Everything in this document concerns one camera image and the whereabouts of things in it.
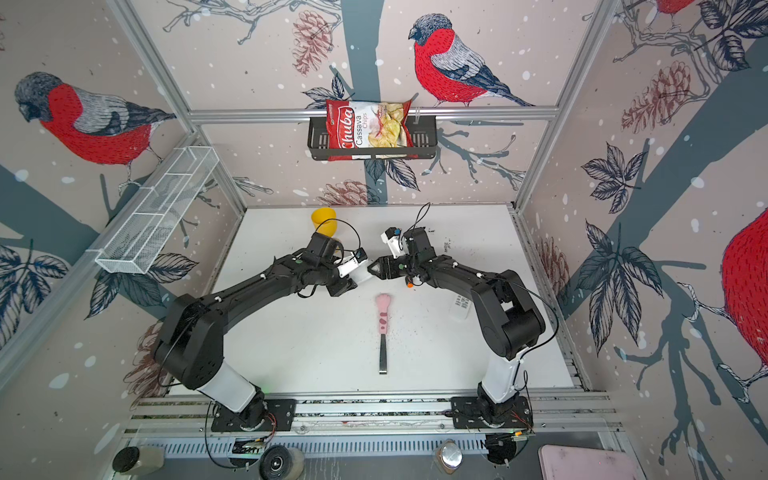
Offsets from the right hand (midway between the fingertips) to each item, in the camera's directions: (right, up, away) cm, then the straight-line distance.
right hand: (372, 272), depth 90 cm
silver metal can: (+18, -33, -31) cm, 49 cm away
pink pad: (+44, -39, -24) cm, 64 cm away
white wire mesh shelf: (-57, +19, -12) cm, 61 cm away
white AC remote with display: (-3, 0, -4) cm, 5 cm away
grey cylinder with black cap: (-48, -35, -30) cm, 66 cm away
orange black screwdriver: (+12, -4, +7) cm, 15 cm away
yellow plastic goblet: (-10, +15, -19) cm, 26 cm away
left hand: (-7, -1, -2) cm, 7 cm away
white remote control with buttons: (+27, -11, +2) cm, 30 cm away
